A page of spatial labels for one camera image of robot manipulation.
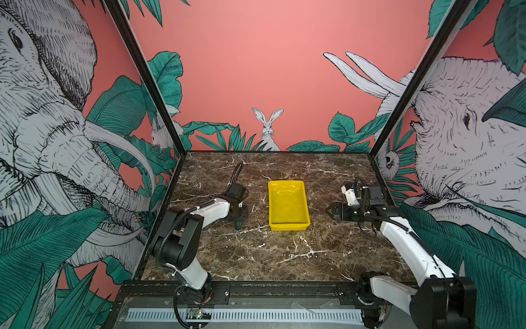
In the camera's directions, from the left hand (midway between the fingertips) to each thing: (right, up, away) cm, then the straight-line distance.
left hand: (243, 212), depth 94 cm
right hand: (+39, +5, -11) cm, 41 cm away
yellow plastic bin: (+21, +3, +1) cm, 22 cm away
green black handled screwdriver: (-1, -5, -6) cm, 7 cm away
